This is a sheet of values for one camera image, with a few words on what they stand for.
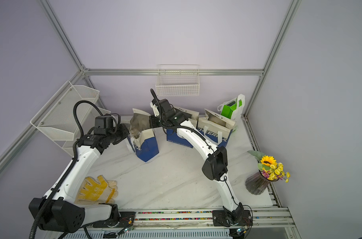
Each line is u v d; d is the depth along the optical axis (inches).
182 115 24.5
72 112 22.1
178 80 37.4
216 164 20.0
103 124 22.2
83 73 36.4
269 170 25.9
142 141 32.1
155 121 28.7
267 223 29.2
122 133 27.4
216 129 31.8
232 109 33.9
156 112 28.8
